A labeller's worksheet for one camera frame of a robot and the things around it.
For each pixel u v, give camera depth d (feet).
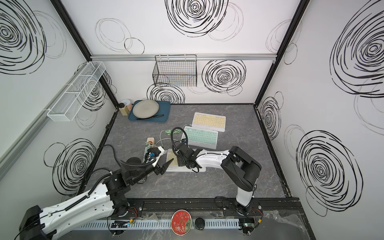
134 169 1.77
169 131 3.35
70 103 2.45
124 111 3.59
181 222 2.20
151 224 2.11
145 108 3.81
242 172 1.51
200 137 3.33
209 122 3.56
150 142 3.16
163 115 3.77
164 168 2.15
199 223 2.03
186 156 2.28
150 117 3.63
